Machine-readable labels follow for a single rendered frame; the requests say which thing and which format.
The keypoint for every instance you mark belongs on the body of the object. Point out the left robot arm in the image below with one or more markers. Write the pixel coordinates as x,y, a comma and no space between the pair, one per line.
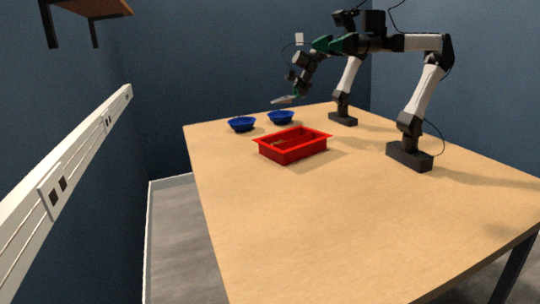
436,62

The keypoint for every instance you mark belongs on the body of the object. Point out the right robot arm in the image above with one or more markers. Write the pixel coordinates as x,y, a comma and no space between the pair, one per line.
340,95

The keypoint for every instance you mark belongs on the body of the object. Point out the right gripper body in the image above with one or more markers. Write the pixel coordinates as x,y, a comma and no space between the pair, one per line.
303,87

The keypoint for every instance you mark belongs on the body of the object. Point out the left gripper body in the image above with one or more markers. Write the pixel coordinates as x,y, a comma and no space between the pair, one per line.
353,45

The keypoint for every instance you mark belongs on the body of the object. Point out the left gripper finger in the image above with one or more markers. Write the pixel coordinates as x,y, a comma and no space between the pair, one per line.
337,45
321,44

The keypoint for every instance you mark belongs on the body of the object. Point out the grey scoop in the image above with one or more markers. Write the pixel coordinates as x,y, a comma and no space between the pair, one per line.
285,99

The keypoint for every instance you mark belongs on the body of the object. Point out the blue bowl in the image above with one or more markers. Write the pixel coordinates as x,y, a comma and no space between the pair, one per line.
281,116
241,124

